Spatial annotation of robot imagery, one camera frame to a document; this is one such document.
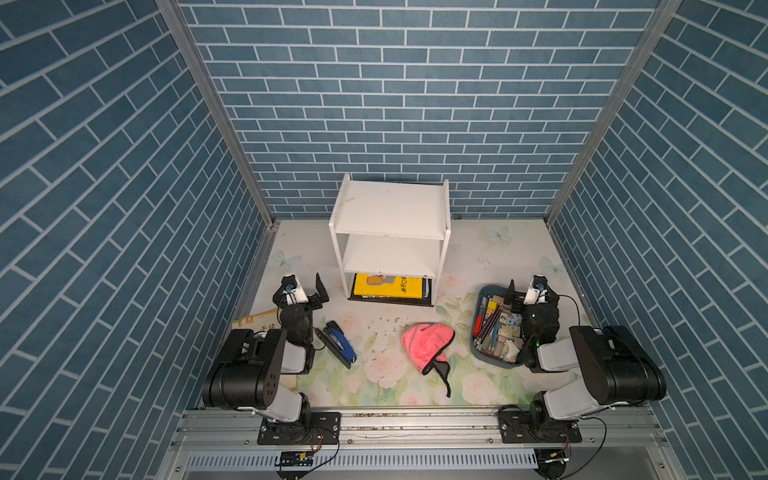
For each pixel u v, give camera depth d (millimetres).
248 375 444
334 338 868
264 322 911
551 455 711
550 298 829
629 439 737
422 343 823
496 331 889
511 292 844
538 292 751
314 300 790
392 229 702
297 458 720
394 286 911
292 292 731
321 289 842
